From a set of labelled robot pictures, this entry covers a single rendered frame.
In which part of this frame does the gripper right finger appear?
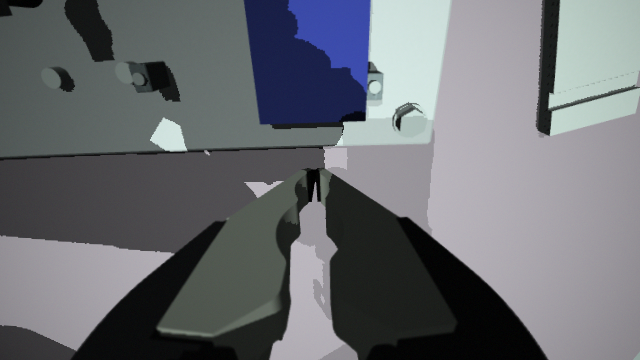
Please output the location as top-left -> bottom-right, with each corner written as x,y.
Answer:
315,168 -> 548,360

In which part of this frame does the blue flat blank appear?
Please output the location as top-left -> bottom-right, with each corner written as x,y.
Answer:
244,0 -> 371,125

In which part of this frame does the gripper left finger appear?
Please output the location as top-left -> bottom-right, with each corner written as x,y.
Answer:
71,168 -> 316,360

